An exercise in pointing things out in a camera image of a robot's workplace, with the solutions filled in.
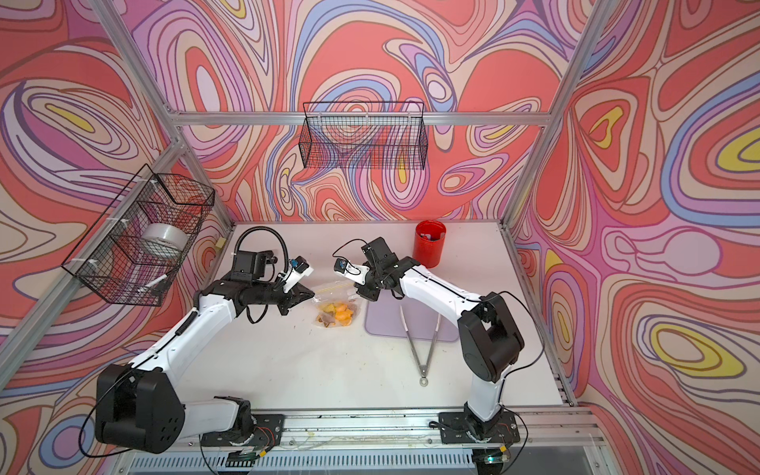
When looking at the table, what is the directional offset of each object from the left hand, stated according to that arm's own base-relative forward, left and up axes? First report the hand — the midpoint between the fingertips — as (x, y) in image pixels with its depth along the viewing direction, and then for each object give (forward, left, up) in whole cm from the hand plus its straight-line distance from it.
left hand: (312, 293), depth 82 cm
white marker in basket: (-3, +36, +10) cm, 38 cm away
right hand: (+5, -14, -4) cm, 15 cm away
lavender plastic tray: (-1, -20, -13) cm, 24 cm away
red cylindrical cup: (+24, -36, -5) cm, 43 cm away
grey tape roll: (+5, +35, +16) cm, 39 cm away
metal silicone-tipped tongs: (-16, -32, -14) cm, 38 cm away
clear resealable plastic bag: (+4, -6, -12) cm, 14 cm away
